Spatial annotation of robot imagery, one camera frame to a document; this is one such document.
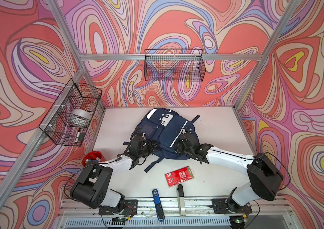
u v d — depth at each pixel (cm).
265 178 43
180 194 73
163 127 95
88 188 44
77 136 72
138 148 70
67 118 68
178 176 84
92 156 79
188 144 66
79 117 71
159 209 72
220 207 73
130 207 73
